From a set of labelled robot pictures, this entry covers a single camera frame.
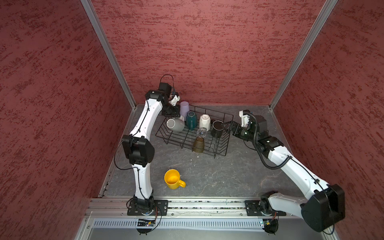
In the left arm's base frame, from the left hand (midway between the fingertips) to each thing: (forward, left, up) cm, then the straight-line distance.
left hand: (177, 117), depth 86 cm
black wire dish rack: (-10, -23, -17) cm, 31 cm away
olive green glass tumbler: (-13, -13, -10) cm, 20 cm away
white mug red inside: (+9, -1, -11) cm, 14 cm away
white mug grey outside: (-7, 0, +2) cm, 7 cm away
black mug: (-1, -24, -9) cm, 26 cm away
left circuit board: (-49, +14, -23) cm, 56 cm away
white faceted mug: (+4, -17, -9) cm, 20 cm away
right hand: (-10, -27, +2) cm, 28 cm away
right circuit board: (-50, -49, -24) cm, 74 cm away
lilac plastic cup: (+15, -2, -9) cm, 18 cm away
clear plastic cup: (-4, -15, -9) cm, 18 cm away
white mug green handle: (+6, -8, -10) cm, 14 cm away
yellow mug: (-29, +2, -20) cm, 35 cm away
